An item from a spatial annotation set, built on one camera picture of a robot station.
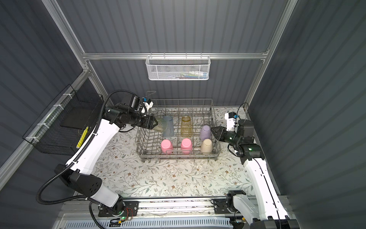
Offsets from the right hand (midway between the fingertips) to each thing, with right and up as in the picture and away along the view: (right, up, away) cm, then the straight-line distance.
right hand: (215, 129), depth 72 cm
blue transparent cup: (-27, +1, +19) cm, 33 cm away
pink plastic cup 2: (-15, -11, +11) cm, 22 cm away
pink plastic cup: (-27, -11, +10) cm, 31 cm away
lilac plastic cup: (-2, -3, +18) cm, 19 cm away
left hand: (-32, +3, +2) cm, 33 cm away
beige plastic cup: (-3, -11, +10) cm, 15 cm away
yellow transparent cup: (-15, 0, +22) cm, 27 cm away
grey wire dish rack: (-3, +11, +37) cm, 39 cm away
